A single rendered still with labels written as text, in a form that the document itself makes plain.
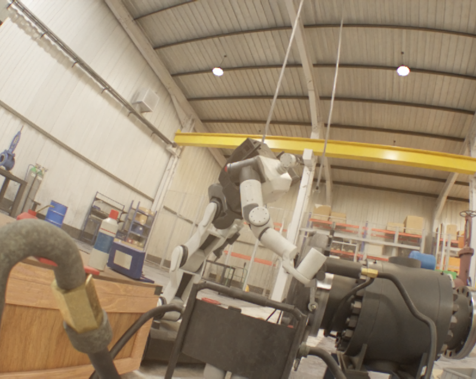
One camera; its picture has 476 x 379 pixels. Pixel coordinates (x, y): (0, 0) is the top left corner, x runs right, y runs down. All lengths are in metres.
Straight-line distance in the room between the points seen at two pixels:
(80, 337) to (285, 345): 0.68
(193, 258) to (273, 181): 0.67
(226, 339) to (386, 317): 0.83
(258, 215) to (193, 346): 0.52
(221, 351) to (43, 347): 0.56
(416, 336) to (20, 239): 1.54
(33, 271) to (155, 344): 0.88
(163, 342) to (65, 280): 1.26
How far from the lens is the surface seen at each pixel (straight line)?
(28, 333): 0.91
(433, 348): 1.30
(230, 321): 0.94
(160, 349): 1.55
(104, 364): 0.40
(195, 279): 1.75
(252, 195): 1.14
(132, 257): 1.16
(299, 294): 1.36
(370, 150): 9.95
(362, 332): 1.50
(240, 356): 0.94
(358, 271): 1.32
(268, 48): 10.17
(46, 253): 0.28
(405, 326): 1.53
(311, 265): 0.99
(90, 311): 0.32
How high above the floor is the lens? 0.61
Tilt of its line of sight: 17 degrees up
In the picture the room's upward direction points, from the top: 17 degrees clockwise
